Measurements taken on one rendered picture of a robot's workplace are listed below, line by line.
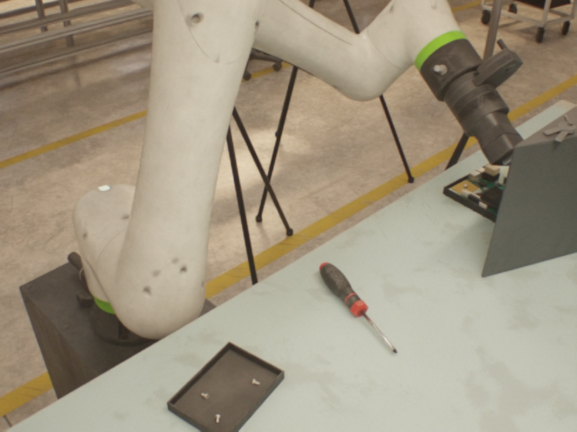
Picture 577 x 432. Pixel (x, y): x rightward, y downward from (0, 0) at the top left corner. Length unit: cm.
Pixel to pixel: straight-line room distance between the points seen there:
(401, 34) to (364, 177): 201
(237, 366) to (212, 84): 32
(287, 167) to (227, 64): 239
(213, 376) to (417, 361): 24
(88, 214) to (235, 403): 38
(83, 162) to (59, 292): 210
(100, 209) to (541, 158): 61
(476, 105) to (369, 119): 263
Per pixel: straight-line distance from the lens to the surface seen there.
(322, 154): 316
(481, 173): 107
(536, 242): 90
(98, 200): 93
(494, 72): 94
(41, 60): 432
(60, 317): 112
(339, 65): 99
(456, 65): 96
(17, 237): 278
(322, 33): 95
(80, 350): 105
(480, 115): 94
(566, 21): 548
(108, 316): 102
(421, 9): 100
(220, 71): 66
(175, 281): 77
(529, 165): 80
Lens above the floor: 155
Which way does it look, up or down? 35 degrees down
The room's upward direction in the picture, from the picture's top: straight up
